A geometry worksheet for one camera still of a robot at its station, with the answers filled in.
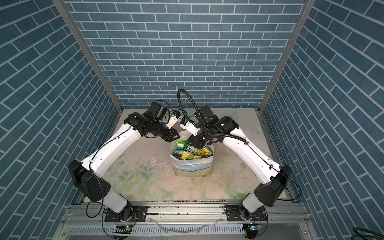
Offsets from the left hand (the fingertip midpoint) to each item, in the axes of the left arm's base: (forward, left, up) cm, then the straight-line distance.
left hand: (181, 136), depth 75 cm
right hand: (-4, -6, +2) cm, 8 cm away
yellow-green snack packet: (-7, 0, -6) cm, 9 cm away
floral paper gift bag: (-13, -7, -9) cm, 17 cm away
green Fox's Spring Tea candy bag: (-5, -12, -4) cm, 14 cm away
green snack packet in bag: (-1, +1, -6) cm, 6 cm away
